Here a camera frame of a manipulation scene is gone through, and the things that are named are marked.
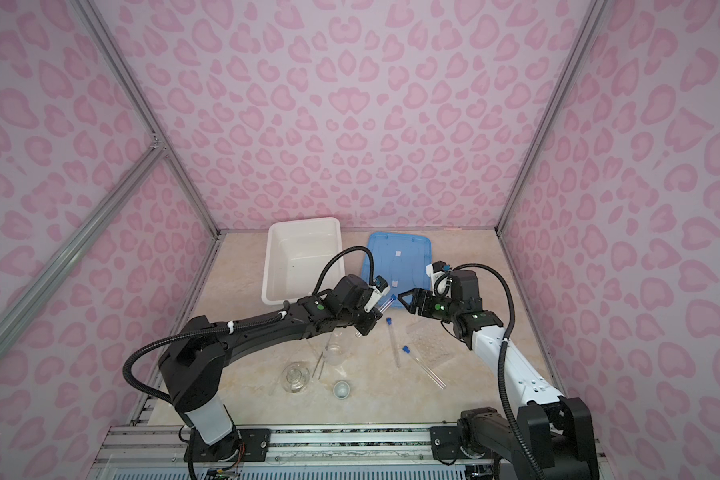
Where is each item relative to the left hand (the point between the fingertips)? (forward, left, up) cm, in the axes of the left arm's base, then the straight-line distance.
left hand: (383, 309), depth 84 cm
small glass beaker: (-6, +15, -13) cm, 20 cm away
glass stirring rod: (-10, +19, -12) cm, 25 cm away
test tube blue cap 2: (-7, -7, -12) cm, 15 cm away
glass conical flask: (-16, +23, -6) cm, 29 cm away
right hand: (+1, -7, +5) cm, 9 cm away
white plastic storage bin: (+27, +29, -7) cm, 41 cm away
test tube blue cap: (+2, -2, -11) cm, 12 cm away
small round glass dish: (-18, +12, -12) cm, 24 cm away
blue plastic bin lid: (+27, -9, -12) cm, 31 cm away
